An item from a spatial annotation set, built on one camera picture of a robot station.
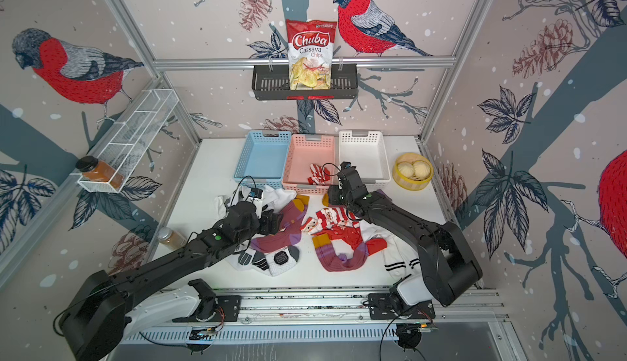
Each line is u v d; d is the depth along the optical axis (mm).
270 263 819
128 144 777
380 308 729
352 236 860
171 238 794
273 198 951
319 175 1016
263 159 1163
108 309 395
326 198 952
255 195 731
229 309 731
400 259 835
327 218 923
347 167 783
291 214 952
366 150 1168
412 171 1008
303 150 1141
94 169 600
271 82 947
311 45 852
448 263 428
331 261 812
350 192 671
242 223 643
